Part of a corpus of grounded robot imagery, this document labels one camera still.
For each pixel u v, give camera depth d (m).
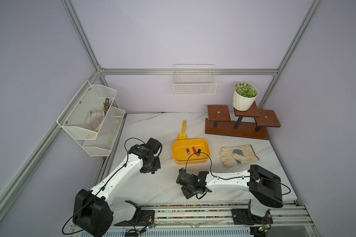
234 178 0.49
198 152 0.98
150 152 0.58
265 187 0.44
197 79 0.95
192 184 0.63
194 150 0.98
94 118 0.78
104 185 0.43
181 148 1.01
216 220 0.73
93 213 0.38
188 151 0.98
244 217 0.73
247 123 1.15
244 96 0.82
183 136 1.08
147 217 0.73
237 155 0.96
